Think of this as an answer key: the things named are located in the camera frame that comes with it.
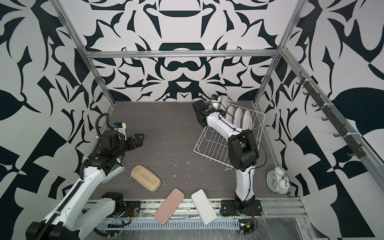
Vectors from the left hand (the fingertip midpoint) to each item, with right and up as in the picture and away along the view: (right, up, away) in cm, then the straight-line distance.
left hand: (136, 134), depth 80 cm
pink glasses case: (+18, -34, -5) cm, 39 cm away
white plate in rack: (+62, +6, +11) cm, 63 cm away
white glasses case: (+35, -34, -8) cm, 49 cm away
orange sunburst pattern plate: (+49, +18, +12) cm, 53 cm away
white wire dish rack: (+42, -9, +14) cm, 45 cm away
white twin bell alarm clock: (+70, -21, -7) cm, 74 cm away
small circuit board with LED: (+54, -42, -9) cm, 69 cm away
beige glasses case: (+5, -23, +1) cm, 23 cm away
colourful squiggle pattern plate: (+43, +15, +2) cm, 45 cm away
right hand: (+47, +13, +11) cm, 50 cm away
